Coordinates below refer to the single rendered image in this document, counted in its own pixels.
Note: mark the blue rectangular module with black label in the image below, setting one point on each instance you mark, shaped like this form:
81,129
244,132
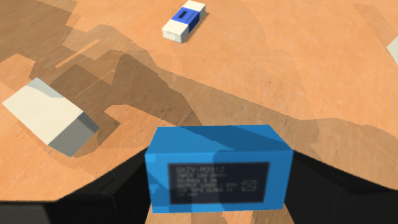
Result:
222,168

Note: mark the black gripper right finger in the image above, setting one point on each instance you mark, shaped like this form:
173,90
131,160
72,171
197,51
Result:
318,193

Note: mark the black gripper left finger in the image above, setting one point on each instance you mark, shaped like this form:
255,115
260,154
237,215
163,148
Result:
120,196

